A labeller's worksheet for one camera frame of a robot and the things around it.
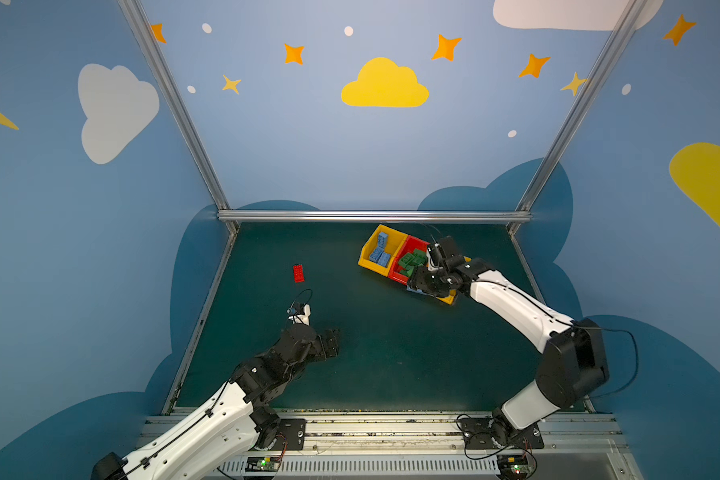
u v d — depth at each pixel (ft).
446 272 2.13
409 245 3.52
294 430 2.46
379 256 3.64
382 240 3.67
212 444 1.85
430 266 2.57
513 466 2.35
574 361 1.45
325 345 2.29
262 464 2.32
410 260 3.50
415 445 2.41
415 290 2.62
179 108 2.78
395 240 3.67
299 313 2.26
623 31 2.37
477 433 2.44
